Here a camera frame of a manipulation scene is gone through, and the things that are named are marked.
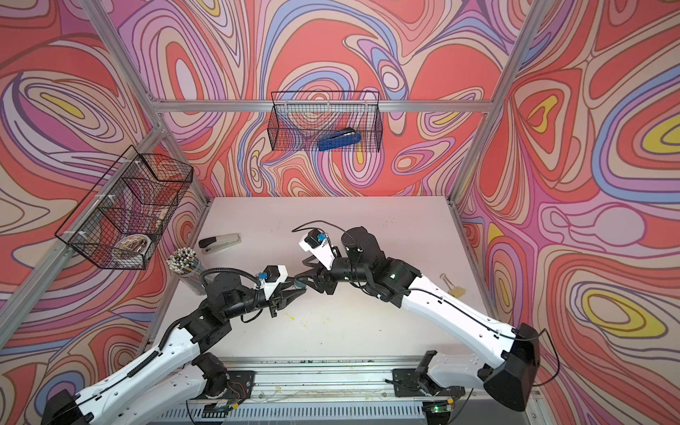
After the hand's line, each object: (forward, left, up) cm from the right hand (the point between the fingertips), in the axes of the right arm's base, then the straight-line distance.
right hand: (304, 276), depth 65 cm
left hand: (0, +1, -5) cm, 5 cm away
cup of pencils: (+10, +37, -9) cm, 40 cm away
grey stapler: (+29, +39, -23) cm, 54 cm away
